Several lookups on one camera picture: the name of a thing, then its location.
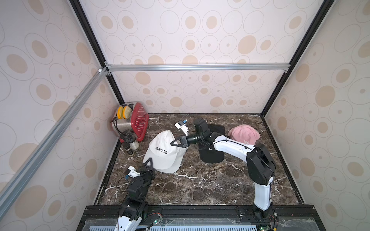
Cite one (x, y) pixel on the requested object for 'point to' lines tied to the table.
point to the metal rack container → (122, 121)
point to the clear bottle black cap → (130, 137)
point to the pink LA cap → (244, 134)
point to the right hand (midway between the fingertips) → (170, 149)
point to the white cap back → (164, 136)
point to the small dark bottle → (126, 147)
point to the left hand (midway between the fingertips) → (156, 156)
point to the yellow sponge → (125, 112)
